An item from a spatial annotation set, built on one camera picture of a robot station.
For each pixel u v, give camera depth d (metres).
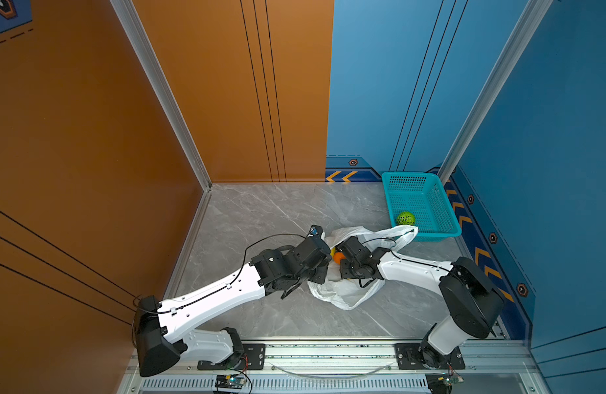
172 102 0.90
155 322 0.40
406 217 0.99
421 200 1.13
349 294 0.82
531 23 0.71
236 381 0.70
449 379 0.69
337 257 0.88
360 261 0.69
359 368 0.72
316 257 0.52
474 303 0.45
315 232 0.64
